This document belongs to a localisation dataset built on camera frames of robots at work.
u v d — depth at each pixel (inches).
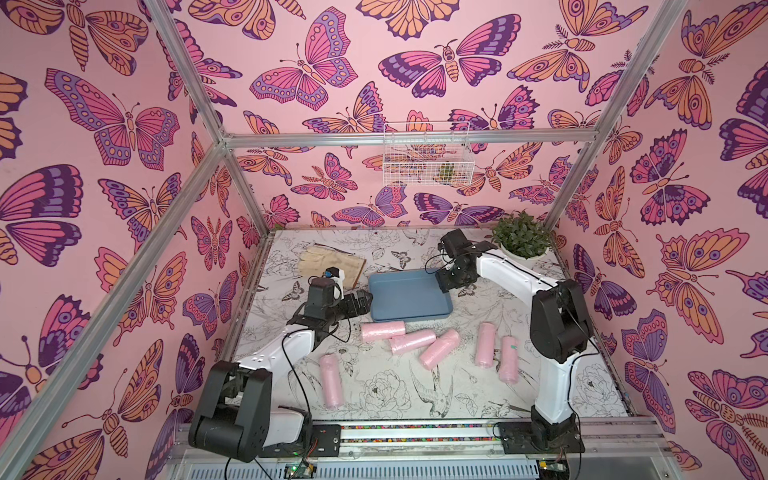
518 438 28.7
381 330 34.7
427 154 37.4
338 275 32.1
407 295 40.3
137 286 23.7
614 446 29.1
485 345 34.3
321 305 26.9
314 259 43.2
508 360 33.1
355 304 31.0
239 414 16.5
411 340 34.4
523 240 36.2
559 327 20.5
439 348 33.9
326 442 29.1
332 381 32.0
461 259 27.7
